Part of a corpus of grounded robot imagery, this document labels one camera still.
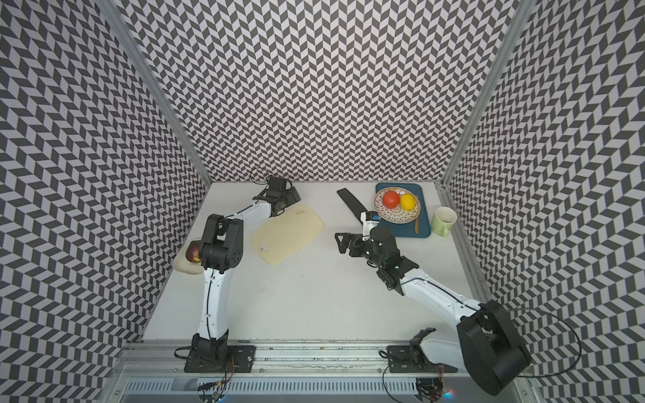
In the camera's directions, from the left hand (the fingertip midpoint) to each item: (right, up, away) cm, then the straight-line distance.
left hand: (289, 197), depth 109 cm
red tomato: (+44, -1, -3) cm, 44 cm away
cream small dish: (-37, -26, -16) cm, 48 cm away
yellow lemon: (+51, -2, -4) cm, 51 cm away
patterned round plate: (+47, -8, -3) cm, 47 cm away
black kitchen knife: (+29, -5, +3) cm, 30 cm away
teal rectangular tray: (+50, -13, -8) cm, 52 cm away
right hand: (+24, -15, -26) cm, 38 cm away
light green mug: (+62, -9, -13) cm, 64 cm away
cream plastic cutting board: (+1, -14, -12) cm, 18 cm away
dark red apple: (-31, -21, -20) cm, 42 cm away
